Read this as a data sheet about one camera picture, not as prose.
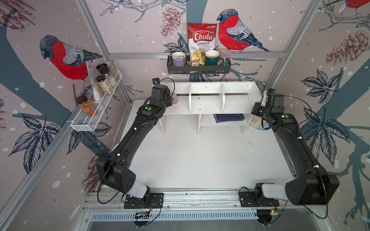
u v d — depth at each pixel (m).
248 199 0.73
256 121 0.73
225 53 0.85
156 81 0.65
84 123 0.68
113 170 0.40
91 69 0.73
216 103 0.87
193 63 0.85
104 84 0.76
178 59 0.81
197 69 0.87
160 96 0.56
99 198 0.39
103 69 0.77
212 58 0.80
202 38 0.78
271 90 0.67
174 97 0.79
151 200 0.73
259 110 0.69
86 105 0.65
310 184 0.39
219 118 0.90
